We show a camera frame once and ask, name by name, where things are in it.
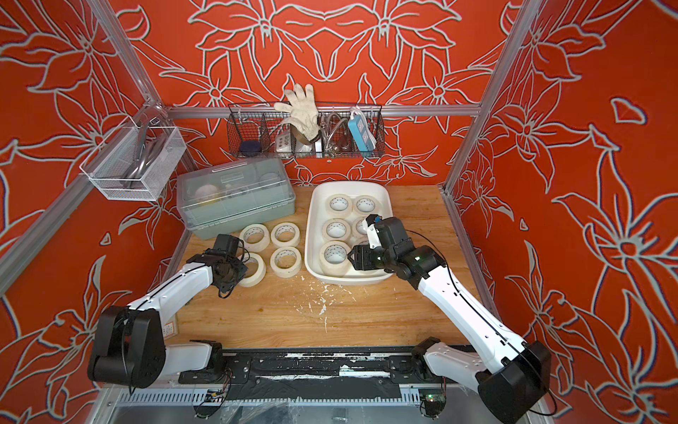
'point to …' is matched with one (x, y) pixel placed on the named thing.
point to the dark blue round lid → (251, 147)
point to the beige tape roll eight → (285, 261)
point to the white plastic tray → (334, 217)
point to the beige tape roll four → (336, 229)
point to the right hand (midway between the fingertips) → (350, 255)
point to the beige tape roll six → (365, 205)
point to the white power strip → (283, 142)
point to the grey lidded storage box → (224, 199)
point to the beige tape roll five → (338, 205)
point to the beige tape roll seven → (255, 238)
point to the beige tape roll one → (285, 234)
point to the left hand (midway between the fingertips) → (242, 272)
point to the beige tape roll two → (261, 270)
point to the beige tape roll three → (335, 269)
